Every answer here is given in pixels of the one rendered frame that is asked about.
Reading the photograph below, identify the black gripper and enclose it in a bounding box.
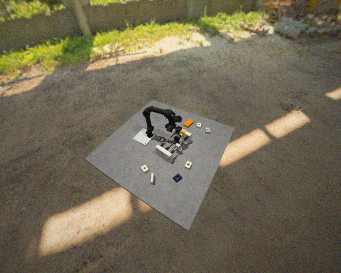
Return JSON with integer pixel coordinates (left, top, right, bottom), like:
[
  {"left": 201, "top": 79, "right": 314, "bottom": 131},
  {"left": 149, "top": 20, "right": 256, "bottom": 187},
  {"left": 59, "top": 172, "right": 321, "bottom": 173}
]
[{"left": 165, "top": 122, "right": 182, "bottom": 135}]

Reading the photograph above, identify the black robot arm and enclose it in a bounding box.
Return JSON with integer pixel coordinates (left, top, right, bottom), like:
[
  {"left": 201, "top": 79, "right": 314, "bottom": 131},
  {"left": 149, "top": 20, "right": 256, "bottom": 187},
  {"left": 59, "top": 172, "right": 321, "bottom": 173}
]
[{"left": 142, "top": 106, "right": 182, "bottom": 138}]

